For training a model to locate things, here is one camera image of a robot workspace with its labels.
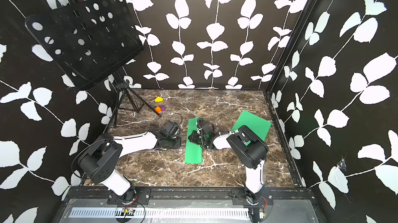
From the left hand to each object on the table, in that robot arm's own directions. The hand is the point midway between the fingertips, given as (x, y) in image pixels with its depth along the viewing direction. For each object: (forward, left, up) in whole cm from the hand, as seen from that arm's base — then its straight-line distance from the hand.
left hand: (181, 141), depth 91 cm
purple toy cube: (+26, +14, 0) cm, 30 cm away
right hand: (+3, -3, +1) cm, 4 cm away
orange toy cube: (+25, +18, 0) cm, 31 cm away
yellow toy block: (+35, +19, 0) cm, 40 cm away
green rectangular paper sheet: (-6, -7, -1) cm, 10 cm away
